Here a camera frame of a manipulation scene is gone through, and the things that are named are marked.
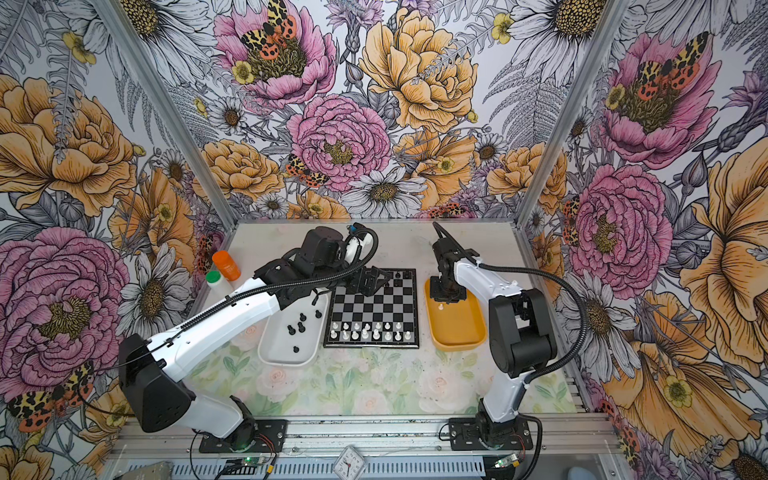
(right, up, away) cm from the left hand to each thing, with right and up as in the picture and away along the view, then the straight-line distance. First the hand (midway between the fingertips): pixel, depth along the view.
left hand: (372, 279), depth 75 cm
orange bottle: (-49, +2, +24) cm, 55 cm away
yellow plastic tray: (+23, -15, +14) cm, 31 cm away
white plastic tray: (-25, -19, +16) cm, 36 cm away
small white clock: (-5, -41, -6) cm, 42 cm away
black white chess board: (+3, -14, +16) cm, 22 cm away
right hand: (+20, -10, +17) cm, 28 cm away
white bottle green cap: (-51, -2, +19) cm, 54 cm away
